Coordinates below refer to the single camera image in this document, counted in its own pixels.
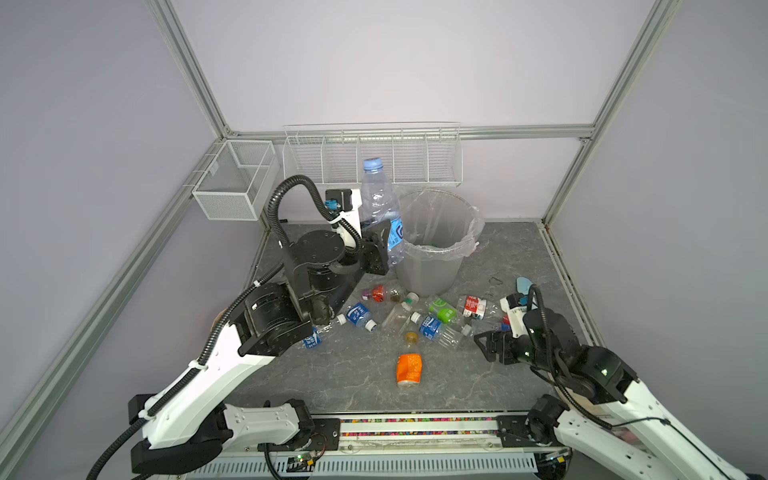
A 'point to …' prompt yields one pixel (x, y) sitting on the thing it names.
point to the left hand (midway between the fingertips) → (384, 230)
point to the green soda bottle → (433, 243)
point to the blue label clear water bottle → (313, 340)
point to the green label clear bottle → (445, 312)
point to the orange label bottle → (409, 363)
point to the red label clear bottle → (474, 306)
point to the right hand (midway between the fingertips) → (489, 337)
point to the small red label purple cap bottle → (383, 294)
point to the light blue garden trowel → (523, 285)
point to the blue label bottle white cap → (359, 314)
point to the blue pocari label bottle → (435, 330)
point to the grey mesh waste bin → (431, 278)
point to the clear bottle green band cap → (399, 313)
